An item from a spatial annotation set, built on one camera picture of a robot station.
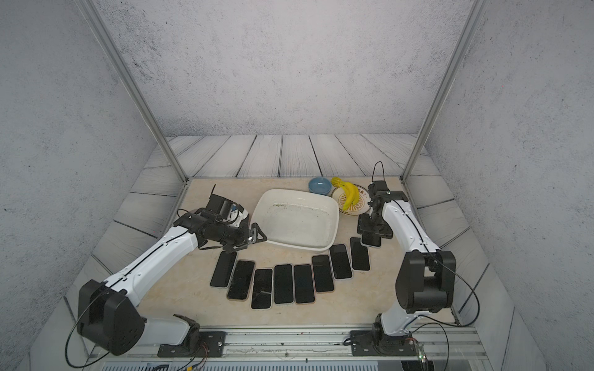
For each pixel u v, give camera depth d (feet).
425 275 1.46
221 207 2.13
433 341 2.43
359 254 3.02
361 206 3.56
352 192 3.54
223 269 3.00
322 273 2.85
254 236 2.33
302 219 3.44
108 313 1.31
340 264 3.00
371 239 2.96
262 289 2.92
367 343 2.37
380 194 2.12
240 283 2.87
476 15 2.31
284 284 2.77
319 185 3.77
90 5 2.29
